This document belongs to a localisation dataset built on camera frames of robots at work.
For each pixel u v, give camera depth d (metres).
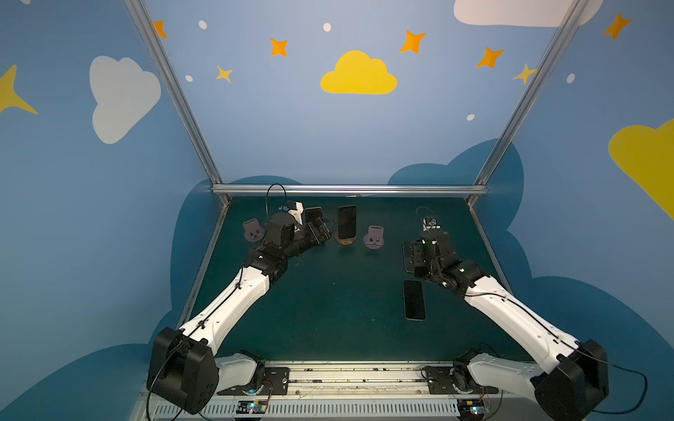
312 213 0.99
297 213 0.72
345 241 1.05
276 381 0.75
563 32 0.73
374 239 1.03
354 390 0.73
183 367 0.39
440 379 0.75
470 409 0.71
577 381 0.38
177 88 0.84
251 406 0.70
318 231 0.70
